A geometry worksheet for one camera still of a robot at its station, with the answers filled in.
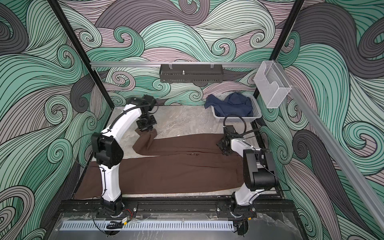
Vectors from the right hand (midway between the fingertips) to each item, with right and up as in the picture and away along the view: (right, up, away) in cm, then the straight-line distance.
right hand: (221, 145), depth 96 cm
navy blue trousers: (+14, +29, +15) cm, 36 cm away
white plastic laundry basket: (+28, +24, +12) cm, 39 cm away
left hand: (-43, +12, -7) cm, 46 cm away
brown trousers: (-36, -9, -7) cm, 37 cm away
